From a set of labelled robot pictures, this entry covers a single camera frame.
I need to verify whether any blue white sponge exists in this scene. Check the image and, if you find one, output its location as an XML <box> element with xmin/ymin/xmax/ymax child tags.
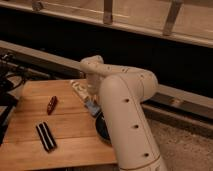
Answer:
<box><xmin>85</xmin><ymin>100</ymin><xmax>101</xmax><ymax>117</ymax></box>

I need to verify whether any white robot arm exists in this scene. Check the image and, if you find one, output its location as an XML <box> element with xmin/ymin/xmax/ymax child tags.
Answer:
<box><xmin>80</xmin><ymin>55</ymin><xmax>168</xmax><ymax>171</ymax></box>

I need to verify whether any white plastic packet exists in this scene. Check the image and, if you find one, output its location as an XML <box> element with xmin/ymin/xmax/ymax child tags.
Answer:
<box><xmin>70</xmin><ymin>80</ymin><xmax>90</xmax><ymax>102</ymax></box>

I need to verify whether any red pocket knife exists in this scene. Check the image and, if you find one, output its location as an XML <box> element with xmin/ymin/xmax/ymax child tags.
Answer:
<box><xmin>47</xmin><ymin>96</ymin><xmax>58</xmax><ymax>115</ymax></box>

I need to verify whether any black round bowl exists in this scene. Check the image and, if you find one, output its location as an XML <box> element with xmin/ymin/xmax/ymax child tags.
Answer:
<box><xmin>95</xmin><ymin>114</ymin><xmax>111</xmax><ymax>144</ymax></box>

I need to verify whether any wooden cutting board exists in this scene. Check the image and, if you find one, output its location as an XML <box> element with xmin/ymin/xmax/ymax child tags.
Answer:
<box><xmin>0</xmin><ymin>80</ymin><xmax>116</xmax><ymax>171</ymax></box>

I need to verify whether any black white striped block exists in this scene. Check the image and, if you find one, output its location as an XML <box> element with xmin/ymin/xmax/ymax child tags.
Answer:
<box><xmin>36</xmin><ymin>122</ymin><xmax>57</xmax><ymax>153</ymax></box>

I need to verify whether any black cables and equipment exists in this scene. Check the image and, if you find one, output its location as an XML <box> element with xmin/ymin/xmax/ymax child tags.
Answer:
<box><xmin>0</xmin><ymin>51</ymin><xmax>29</xmax><ymax>147</ymax></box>

